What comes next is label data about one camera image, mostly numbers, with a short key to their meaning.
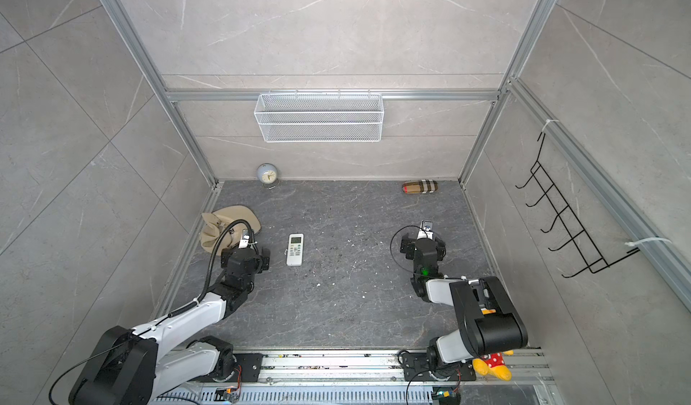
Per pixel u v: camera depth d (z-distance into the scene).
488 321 0.44
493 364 0.70
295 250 0.95
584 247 0.63
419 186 1.14
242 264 0.66
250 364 0.73
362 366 0.75
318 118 1.00
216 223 1.01
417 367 0.73
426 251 0.70
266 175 1.14
